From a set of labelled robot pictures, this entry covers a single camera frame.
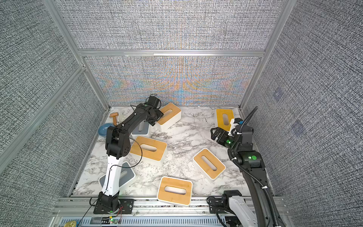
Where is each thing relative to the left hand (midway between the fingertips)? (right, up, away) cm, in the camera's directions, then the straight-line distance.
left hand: (163, 116), depth 102 cm
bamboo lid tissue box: (+6, +2, +2) cm, 7 cm away
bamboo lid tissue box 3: (+30, -31, -14) cm, 45 cm away
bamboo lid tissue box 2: (-6, -21, -17) cm, 28 cm away
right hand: (+32, -8, -30) cm, 44 cm away
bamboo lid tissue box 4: (+9, -41, -25) cm, 49 cm away
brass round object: (-38, -51, -36) cm, 73 cm away
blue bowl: (-44, -9, +1) cm, 45 cm away
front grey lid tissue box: (-19, -35, -20) cm, 44 cm away
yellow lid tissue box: (+45, -2, +2) cm, 45 cm away
